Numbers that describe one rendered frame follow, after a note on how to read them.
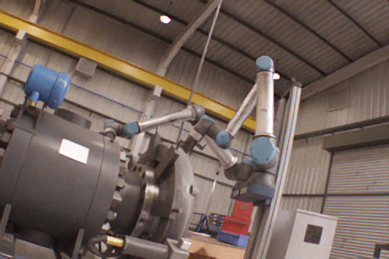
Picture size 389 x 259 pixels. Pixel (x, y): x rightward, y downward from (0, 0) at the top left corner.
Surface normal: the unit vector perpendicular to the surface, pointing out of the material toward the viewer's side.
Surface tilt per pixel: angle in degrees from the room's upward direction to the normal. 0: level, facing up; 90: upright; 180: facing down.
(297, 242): 90
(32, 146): 72
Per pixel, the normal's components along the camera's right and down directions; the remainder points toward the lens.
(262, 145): -0.32, -0.28
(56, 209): 0.36, 0.29
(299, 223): 0.09, -0.27
